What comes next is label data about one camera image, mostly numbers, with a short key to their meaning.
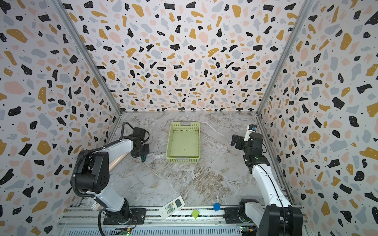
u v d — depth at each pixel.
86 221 0.74
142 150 0.85
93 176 0.47
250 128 0.74
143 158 0.92
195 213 0.75
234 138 0.76
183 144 1.03
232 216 0.73
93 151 0.49
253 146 0.62
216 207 0.76
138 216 0.74
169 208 0.75
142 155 0.85
